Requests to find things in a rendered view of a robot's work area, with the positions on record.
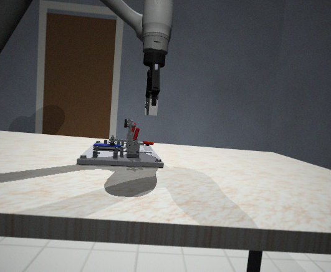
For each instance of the blue flat plate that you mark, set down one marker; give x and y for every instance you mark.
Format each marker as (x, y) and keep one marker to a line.
(107, 146)

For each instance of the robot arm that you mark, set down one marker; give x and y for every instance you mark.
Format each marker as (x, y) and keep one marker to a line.
(153, 28)

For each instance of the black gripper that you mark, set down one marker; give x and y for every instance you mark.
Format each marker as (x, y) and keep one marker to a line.
(155, 61)

